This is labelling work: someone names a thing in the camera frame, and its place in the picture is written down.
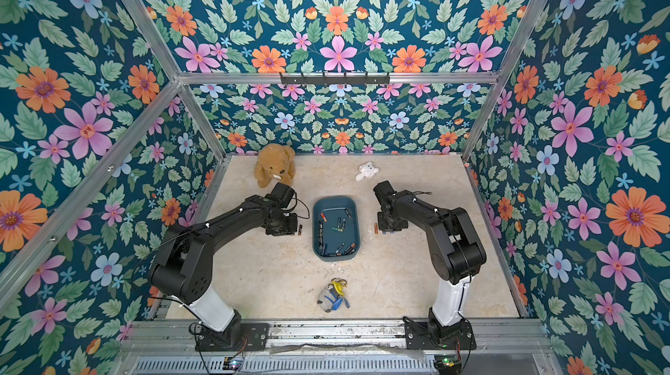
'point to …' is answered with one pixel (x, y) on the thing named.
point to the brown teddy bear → (276, 162)
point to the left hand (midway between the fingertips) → (297, 228)
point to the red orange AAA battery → (376, 228)
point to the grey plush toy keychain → (331, 296)
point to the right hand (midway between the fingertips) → (391, 224)
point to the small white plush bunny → (366, 170)
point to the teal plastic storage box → (336, 228)
